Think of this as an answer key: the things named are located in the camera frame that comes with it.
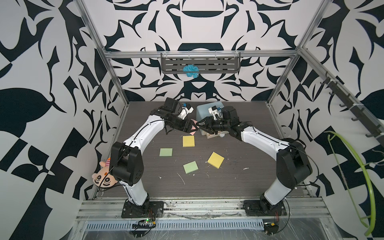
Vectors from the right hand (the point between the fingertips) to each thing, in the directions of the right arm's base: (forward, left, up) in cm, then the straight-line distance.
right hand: (197, 123), depth 81 cm
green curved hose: (-46, -58, 0) cm, 74 cm away
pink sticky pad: (-3, +2, +1) cm, 4 cm away
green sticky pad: (-6, +20, -21) cm, 29 cm away
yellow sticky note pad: (+2, +6, -21) cm, 22 cm away
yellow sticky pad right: (-11, -11, -21) cm, 26 cm away
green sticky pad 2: (-16, +4, -20) cm, 26 cm away
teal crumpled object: (+31, +3, +13) cm, 34 cm away
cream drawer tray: (-2, -8, -9) cm, 12 cm away
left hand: (+1, +3, -3) cm, 5 cm away
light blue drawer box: (+16, -4, -7) cm, 18 cm away
